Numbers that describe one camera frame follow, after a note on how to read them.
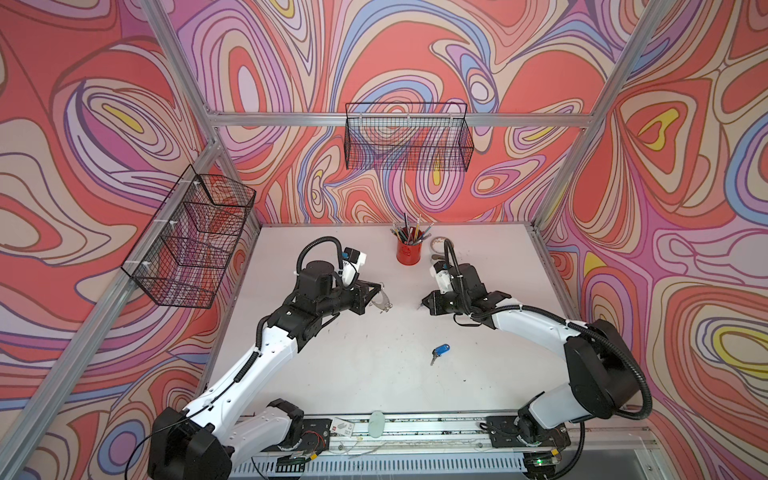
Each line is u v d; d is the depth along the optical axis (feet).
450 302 2.47
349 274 2.16
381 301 2.59
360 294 2.10
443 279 2.63
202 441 1.23
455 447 2.37
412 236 3.34
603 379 1.40
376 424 2.42
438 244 3.77
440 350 2.89
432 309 2.52
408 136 3.15
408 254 3.33
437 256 3.57
